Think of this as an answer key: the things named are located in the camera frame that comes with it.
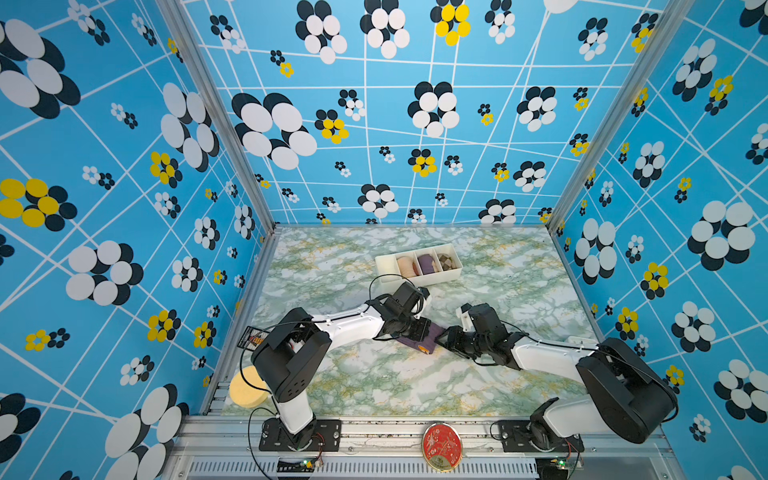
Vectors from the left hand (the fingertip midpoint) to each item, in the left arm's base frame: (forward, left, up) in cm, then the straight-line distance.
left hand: (432, 332), depth 86 cm
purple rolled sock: (+26, 0, 0) cm, 26 cm away
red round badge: (-28, 0, -1) cm, 28 cm away
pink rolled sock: (+23, +7, +1) cm, 24 cm away
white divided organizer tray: (+24, +3, +1) cm, 24 cm away
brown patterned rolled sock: (+26, -7, +1) cm, 27 cm away
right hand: (-2, -3, -3) cm, 5 cm away
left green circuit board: (-31, +36, -8) cm, 49 cm away
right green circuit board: (-31, -29, -5) cm, 42 cm away
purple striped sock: (-3, +1, -2) cm, 4 cm away
